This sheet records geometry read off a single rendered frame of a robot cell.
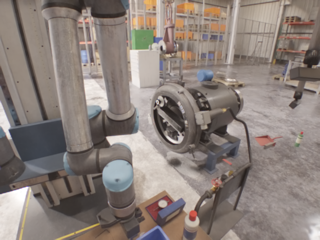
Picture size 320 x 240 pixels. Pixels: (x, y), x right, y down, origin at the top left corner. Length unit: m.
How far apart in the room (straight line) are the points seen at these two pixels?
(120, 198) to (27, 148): 0.73
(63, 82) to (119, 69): 0.22
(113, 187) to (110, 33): 0.48
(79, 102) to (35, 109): 0.57
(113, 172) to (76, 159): 0.16
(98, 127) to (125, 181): 0.45
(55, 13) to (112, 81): 0.29
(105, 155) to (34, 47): 0.69
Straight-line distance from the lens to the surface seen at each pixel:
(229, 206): 1.78
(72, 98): 0.57
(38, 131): 1.08
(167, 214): 0.93
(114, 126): 0.87
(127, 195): 0.54
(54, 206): 1.48
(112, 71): 0.68
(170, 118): 1.66
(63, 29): 0.59
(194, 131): 1.51
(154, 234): 0.91
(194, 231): 0.87
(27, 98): 1.11
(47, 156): 1.15
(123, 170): 0.51
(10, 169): 1.06
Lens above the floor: 1.35
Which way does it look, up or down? 25 degrees down
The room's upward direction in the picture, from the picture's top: straight up
